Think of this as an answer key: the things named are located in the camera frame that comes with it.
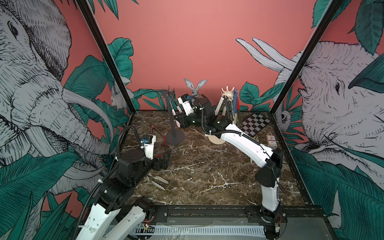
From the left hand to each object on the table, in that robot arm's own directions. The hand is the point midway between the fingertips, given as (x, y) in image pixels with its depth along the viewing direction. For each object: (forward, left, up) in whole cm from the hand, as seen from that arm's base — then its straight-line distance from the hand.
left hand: (161, 147), depth 65 cm
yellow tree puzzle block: (+22, -59, -29) cm, 70 cm away
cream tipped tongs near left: (-3, +11, -28) cm, 31 cm away
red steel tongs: (+26, +6, -30) cm, 40 cm away
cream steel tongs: (+20, -29, +4) cm, 36 cm away
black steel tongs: (+20, -34, +3) cm, 39 cm away
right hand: (+15, -4, +5) cm, 16 cm away
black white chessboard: (+34, -61, -28) cm, 75 cm away
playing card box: (+18, -69, -28) cm, 76 cm away
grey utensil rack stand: (+26, -2, -30) cm, 39 cm away
